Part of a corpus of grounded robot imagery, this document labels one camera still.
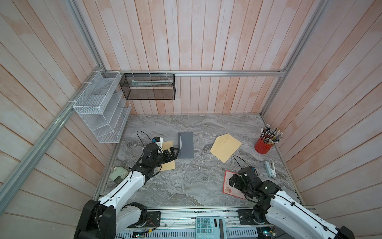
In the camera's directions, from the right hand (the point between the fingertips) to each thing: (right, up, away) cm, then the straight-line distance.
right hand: (234, 182), depth 84 cm
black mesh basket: (-50, +57, +4) cm, 76 cm away
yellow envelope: (-1, +18, +18) cm, 26 cm away
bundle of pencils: (+22, +27, +2) cm, 35 cm away
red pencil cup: (+21, +19, +9) cm, 30 cm away
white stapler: (+23, +7, +4) cm, 25 cm away
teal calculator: (-16, -17, -14) cm, 27 cm away
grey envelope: (-28, +19, +20) cm, 39 cm away
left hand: (-35, +17, 0) cm, 39 cm away
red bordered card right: (-4, -3, -2) cm, 5 cm away
